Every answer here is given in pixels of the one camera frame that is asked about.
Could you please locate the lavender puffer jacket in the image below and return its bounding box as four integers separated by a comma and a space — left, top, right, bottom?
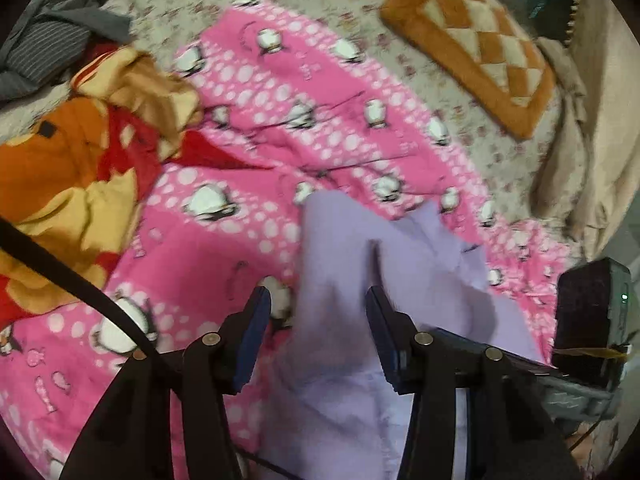
260, 191, 541, 479

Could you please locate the beige jacket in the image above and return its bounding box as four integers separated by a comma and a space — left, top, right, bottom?
530, 0, 639, 261

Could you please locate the orange yellow cartoon blanket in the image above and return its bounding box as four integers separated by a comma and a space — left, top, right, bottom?
0, 45, 204, 331

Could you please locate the orange checkered cushion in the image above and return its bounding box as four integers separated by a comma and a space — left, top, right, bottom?
380, 0, 555, 140

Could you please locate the pink penguin quilt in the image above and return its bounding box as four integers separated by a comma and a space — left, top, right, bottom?
0, 0, 576, 480

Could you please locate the grey striped garment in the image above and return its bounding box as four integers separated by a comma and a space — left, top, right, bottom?
1, 0, 131, 103

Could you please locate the floral bed sheet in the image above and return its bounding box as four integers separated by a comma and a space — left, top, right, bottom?
108, 0, 562, 221

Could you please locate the black cable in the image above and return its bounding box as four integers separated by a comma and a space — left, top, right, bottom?
0, 216, 172, 376

